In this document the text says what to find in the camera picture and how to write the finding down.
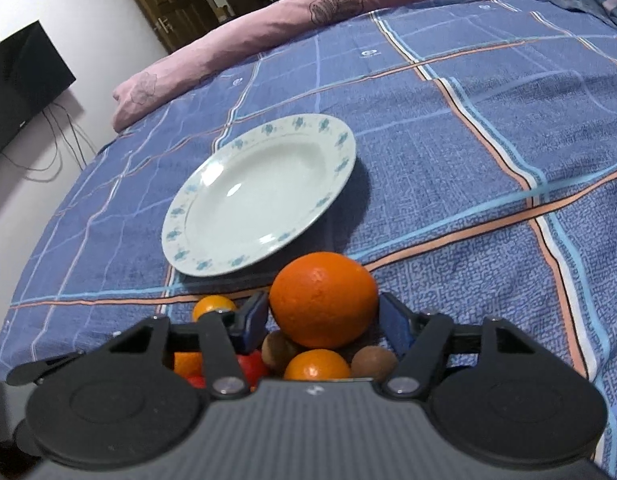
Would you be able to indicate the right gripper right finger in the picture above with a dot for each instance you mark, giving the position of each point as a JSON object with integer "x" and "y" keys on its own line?
{"x": 397, "y": 322}

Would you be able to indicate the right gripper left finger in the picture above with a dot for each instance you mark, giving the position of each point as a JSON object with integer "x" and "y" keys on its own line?
{"x": 249, "y": 327}

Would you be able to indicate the small mandarin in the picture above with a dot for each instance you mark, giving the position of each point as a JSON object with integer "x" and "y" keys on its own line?
{"x": 213, "y": 303}
{"x": 316, "y": 366}

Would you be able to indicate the red cherry tomato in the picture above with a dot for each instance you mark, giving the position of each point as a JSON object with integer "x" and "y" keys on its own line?
{"x": 253, "y": 367}

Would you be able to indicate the small mandarin front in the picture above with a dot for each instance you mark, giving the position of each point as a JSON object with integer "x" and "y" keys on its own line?
{"x": 316, "y": 366}

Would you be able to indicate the large orange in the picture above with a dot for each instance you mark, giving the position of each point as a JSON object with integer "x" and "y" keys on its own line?
{"x": 324, "y": 300}

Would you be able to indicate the white floral plate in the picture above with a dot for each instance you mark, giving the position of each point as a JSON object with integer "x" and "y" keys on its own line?
{"x": 257, "y": 193}

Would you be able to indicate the blue plaid bedsheet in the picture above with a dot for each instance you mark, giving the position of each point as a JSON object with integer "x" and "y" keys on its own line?
{"x": 485, "y": 183}

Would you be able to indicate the pink rolled quilt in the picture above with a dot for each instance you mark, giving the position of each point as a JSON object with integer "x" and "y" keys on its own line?
{"x": 228, "y": 45}

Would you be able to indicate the black wall television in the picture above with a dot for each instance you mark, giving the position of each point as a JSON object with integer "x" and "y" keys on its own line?
{"x": 32, "y": 75}

